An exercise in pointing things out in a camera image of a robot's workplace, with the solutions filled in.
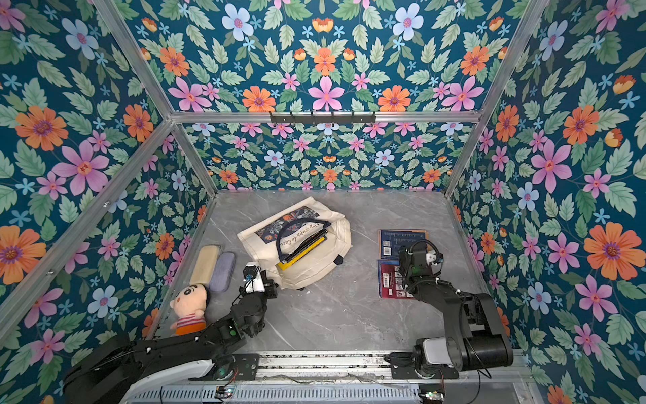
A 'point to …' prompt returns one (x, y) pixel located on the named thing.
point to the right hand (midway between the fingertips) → (407, 246)
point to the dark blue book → (389, 241)
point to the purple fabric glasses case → (223, 273)
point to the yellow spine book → (285, 264)
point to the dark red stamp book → (390, 280)
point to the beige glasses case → (205, 263)
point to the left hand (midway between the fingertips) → (268, 267)
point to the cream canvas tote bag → (269, 241)
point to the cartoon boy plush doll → (189, 306)
